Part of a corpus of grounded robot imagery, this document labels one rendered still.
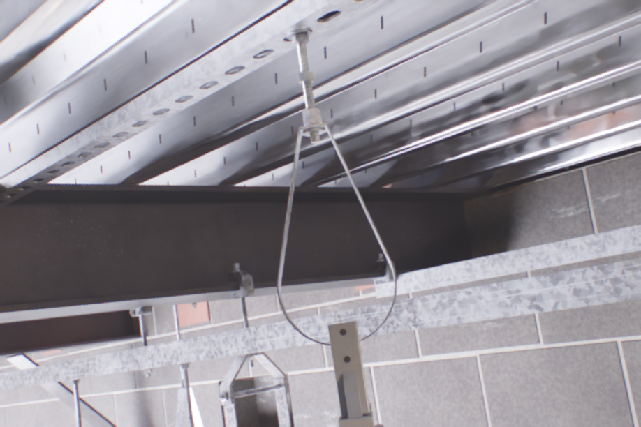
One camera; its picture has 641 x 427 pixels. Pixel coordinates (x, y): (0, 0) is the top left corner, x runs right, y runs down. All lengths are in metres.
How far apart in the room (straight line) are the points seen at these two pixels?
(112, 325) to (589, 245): 2.44
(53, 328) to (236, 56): 2.73
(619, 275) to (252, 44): 0.45
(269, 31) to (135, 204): 0.85
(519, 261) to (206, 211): 0.63
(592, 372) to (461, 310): 1.06
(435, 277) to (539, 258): 0.26
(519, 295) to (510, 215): 1.19
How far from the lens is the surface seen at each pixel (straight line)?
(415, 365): 2.44
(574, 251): 1.60
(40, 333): 3.51
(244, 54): 0.87
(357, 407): 0.73
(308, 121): 0.80
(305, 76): 0.81
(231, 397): 1.56
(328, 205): 1.92
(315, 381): 2.76
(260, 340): 1.37
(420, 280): 1.83
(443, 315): 1.08
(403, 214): 2.09
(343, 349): 0.75
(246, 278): 1.60
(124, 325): 3.66
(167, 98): 0.98
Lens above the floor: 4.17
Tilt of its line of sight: 8 degrees up
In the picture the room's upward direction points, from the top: 9 degrees counter-clockwise
